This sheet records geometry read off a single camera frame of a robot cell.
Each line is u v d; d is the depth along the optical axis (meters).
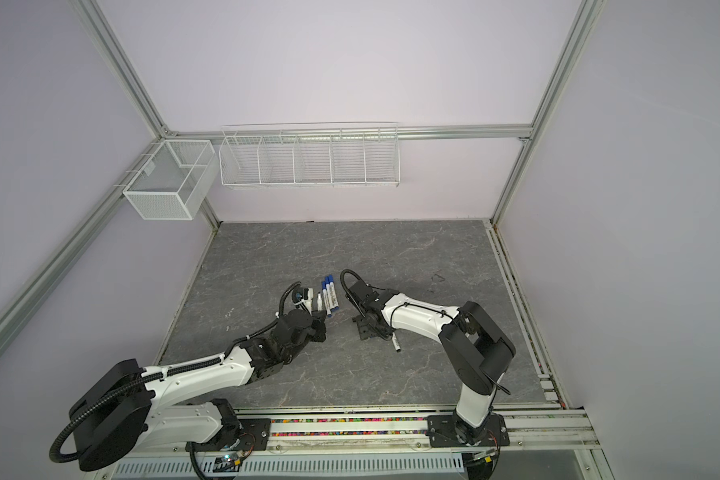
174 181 0.97
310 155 0.99
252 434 0.73
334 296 0.99
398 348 0.87
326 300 0.97
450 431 0.74
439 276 1.05
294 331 0.63
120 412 0.41
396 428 0.76
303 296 0.72
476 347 0.47
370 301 0.67
